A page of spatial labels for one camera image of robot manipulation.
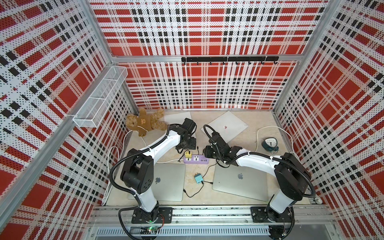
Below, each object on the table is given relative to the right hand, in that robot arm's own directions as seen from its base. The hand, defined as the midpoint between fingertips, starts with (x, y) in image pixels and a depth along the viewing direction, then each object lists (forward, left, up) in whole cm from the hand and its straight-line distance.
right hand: (206, 150), depth 88 cm
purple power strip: (-3, +6, -6) cm, 9 cm away
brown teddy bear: (+24, +44, -1) cm, 50 cm away
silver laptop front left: (-15, +23, -11) cm, 29 cm away
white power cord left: (+7, +60, -11) cm, 62 cm away
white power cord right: (-25, -60, -12) cm, 66 cm away
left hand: (+3, +10, 0) cm, 10 cm away
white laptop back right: (+26, -17, -9) cm, 33 cm away
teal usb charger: (-14, +5, -7) cm, 16 cm away
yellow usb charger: (-2, +12, -2) cm, 12 cm away
